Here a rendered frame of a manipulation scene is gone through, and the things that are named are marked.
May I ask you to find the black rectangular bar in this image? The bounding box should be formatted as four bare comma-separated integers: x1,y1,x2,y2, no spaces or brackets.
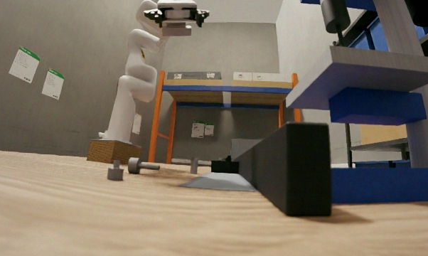
233,122,332,217

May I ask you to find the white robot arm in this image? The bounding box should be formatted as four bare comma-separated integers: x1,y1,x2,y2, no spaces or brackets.
99,0,191,144

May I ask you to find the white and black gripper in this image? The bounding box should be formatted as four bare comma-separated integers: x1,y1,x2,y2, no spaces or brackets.
144,0,210,28

